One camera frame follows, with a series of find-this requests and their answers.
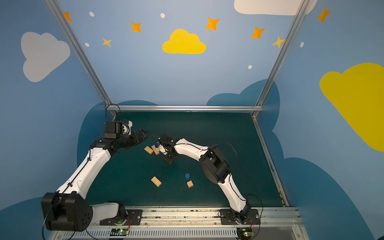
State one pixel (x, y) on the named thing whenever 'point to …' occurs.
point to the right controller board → (244, 233)
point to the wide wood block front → (156, 181)
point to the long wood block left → (155, 149)
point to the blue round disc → (187, 175)
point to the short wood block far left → (148, 150)
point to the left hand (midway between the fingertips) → (145, 136)
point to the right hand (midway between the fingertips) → (169, 157)
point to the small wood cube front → (190, 184)
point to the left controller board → (119, 232)
